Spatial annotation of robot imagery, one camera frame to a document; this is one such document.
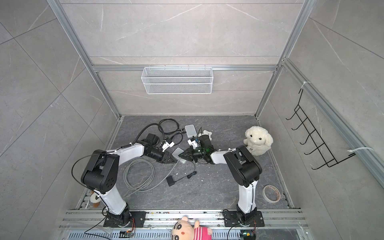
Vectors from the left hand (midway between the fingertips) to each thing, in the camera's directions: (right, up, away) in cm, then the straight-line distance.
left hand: (174, 159), depth 88 cm
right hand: (+3, +2, 0) cm, 4 cm away
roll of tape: (+52, -20, -10) cm, 56 cm away
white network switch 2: (0, +3, +9) cm, 10 cm away
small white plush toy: (+20, +15, +17) cm, 30 cm away
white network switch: (+9, +16, +19) cm, 27 cm away
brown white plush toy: (-41, -19, -10) cm, 46 cm away
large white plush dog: (+49, +11, -2) cm, 51 cm away
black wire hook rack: (+68, +7, -26) cm, 73 cm away
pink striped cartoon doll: (+7, -26, -23) cm, 36 cm away
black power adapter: (-2, -12, -3) cm, 13 cm away
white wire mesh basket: (0, +52, +13) cm, 53 cm away
